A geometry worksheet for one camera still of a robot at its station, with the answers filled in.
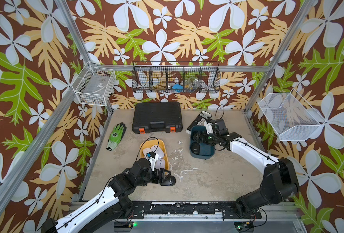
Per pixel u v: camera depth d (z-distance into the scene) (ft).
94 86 2.83
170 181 2.68
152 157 2.23
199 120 3.64
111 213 1.92
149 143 3.06
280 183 1.41
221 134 2.22
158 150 3.07
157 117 3.54
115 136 3.35
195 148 3.14
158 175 2.10
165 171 2.23
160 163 2.89
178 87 3.08
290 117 2.60
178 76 3.16
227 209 2.41
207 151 3.14
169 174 2.31
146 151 3.08
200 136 2.56
